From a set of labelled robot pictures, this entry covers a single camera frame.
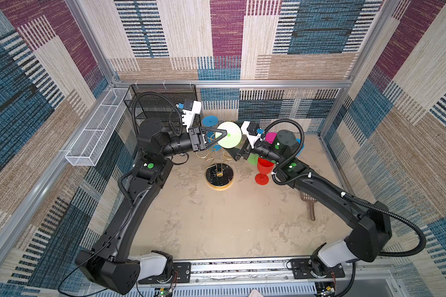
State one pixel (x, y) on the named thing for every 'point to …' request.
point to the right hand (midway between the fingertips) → (229, 133)
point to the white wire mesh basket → (88, 147)
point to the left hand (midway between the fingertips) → (227, 134)
